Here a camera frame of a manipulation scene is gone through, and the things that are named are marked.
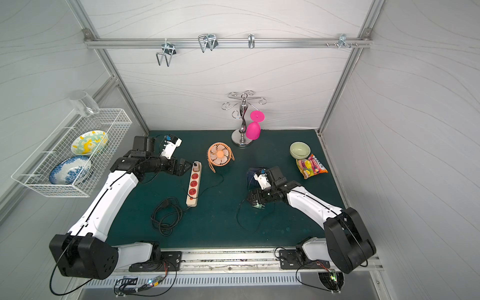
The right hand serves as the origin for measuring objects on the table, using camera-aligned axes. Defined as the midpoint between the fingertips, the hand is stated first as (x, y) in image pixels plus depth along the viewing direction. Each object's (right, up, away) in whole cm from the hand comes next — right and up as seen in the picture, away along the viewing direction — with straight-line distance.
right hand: (255, 195), depth 86 cm
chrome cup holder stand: (-7, +29, +30) cm, 42 cm away
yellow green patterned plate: (-64, +24, -16) cm, 71 cm away
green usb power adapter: (+2, -5, +1) cm, 5 cm away
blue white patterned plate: (-64, +15, -23) cm, 70 cm away
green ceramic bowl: (+28, +21, +22) cm, 41 cm away
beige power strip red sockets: (-31, +2, +7) cm, 31 cm away
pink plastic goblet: (0, +32, +14) cm, 35 cm away
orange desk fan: (-18, +19, +12) cm, 29 cm away
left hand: (-31, +17, -8) cm, 36 cm away
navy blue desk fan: (-1, +7, -4) cm, 8 cm away
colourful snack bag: (+30, +12, +12) cm, 35 cm away
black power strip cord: (-41, -8, -1) cm, 42 cm away
